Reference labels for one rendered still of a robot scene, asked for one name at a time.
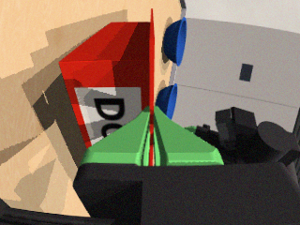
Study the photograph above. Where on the red cardboard food box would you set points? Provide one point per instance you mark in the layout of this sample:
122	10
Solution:
107	79

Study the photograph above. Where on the blue bowl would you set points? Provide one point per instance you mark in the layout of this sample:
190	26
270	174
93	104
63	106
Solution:
166	100
175	38

